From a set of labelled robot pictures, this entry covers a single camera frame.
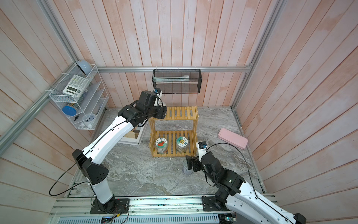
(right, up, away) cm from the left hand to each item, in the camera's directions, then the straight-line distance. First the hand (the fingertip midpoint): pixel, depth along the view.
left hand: (160, 109), depth 77 cm
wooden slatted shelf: (+10, -17, +23) cm, 30 cm away
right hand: (+18, -24, -2) cm, 30 cm away
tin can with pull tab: (+14, -34, +3) cm, 37 cm away
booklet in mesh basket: (+15, +21, +12) cm, 29 cm away
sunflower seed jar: (+13, -21, +9) cm, 26 cm away
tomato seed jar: (0, -21, +9) cm, 23 cm away
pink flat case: (+51, -19, +22) cm, 58 cm away
